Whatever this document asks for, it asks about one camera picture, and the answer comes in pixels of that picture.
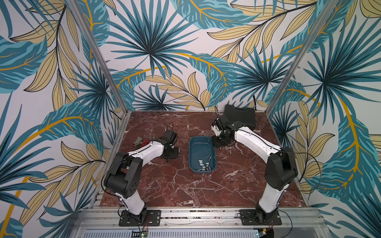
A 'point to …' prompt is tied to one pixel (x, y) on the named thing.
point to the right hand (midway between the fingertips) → (215, 143)
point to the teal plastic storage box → (202, 154)
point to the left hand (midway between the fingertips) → (173, 156)
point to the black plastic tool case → (247, 116)
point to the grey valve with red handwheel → (140, 142)
